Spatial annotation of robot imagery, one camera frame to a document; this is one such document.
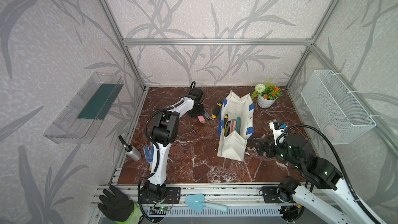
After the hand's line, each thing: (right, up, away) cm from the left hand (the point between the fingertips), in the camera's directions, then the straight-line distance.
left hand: (200, 113), depth 104 cm
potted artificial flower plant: (+43, +12, -5) cm, 45 cm away
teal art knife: (+24, -7, -7) cm, 26 cm away
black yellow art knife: (+16, -5, -6) cm, 18 cm away
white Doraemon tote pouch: (+19, -15, -24) cm, 35 cm away
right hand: (+29, -8, -34) cm, 45 cm away
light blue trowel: (0, -39, -32) cm, 51 cm away
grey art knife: (+4, -1, -1) cm, 4 cm away
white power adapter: (+33, -4, -44) cm, 55 cm away
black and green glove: (-34, -40, -35) cm, 63 cm away
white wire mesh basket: (+60, +3, -40) cm, 72 cm away
